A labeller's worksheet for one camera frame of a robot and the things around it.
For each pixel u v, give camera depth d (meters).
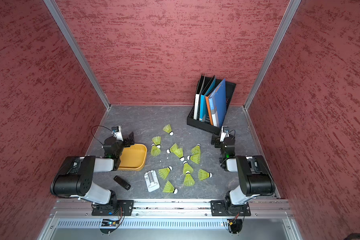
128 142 0.85
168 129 1.03
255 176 0.48
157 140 0.95
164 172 0.83
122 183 0.81
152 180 0.81
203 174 0.81
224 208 0.74
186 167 0.83
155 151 0.95
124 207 0.75
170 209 0.76
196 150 0.94
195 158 0.91
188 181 0.83
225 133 0.80
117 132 0.80
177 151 0.90
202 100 0.88
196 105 0.92
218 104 0.90
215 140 0.85
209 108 0.90
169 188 0.77
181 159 0.90
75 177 0.46
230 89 1.03
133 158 0.92
